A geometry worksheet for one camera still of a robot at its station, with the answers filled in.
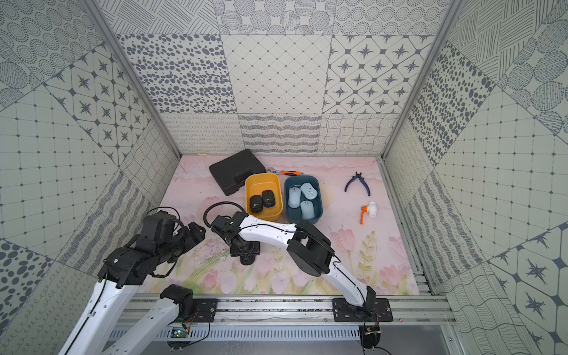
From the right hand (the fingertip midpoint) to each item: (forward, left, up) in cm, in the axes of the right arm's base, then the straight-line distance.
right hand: (247, 253), depth 85 cm
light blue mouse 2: (+20, -24, 0) cm, 31 cm away
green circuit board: (-26, +20, -4) cm, 33 cm away
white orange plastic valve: (+21, -53, 0) cm, 57 cm away
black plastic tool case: (+40, +14, +2) cm, 42 cm away
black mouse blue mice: (+25, -6, +1) cm, 26 cm away
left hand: (-1, +12, +18) cm, 22 cm away
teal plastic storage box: (+26, -22, 0) cm, 34 cm away
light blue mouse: (+27, -18, +2) cm, 33 cm away
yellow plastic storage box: (+34, +1, +1) cm, 34 cm away
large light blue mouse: (+29, -25, +2) cm, 38 cm away
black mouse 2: (-3, 0, 0) cm, 3 cm away
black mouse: (+22, -1, +2) cm, 22 cm away
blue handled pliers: (+40, -53, -2) cm, 66 cm away
